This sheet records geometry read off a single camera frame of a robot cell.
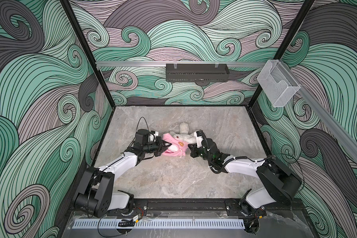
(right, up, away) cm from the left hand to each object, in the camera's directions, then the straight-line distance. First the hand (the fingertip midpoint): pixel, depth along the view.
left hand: (172, 143), depth 81 cm
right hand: (+10, -3, +6) cm, 12 cm away
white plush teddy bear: (+7, +3, +8) cm, 11 cm away
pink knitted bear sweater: (+5, -1, 0) cm, 5 cm away
